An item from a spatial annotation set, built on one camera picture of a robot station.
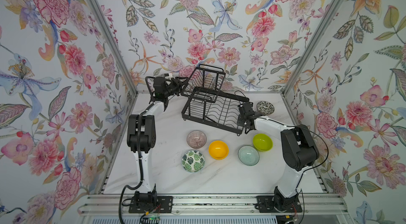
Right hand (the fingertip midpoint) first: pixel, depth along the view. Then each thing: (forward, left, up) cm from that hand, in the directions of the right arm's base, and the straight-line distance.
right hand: (242, 120), depth 100 cm
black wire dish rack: (-2, +22, +17) cm, 28 cm away
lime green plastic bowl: (-13, -11, -4) cm, 18 cm away
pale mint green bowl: (-22, -1, -3) cm, 22 cm away
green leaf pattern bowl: (-26, +29, -3) cm, 39 cm away
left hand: (+10, +32, +22) cm, 40 cm away
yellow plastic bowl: (-19, +15, -4) cm, 25 cm away
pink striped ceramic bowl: (-13, +28, -3) cm, 31 cm away
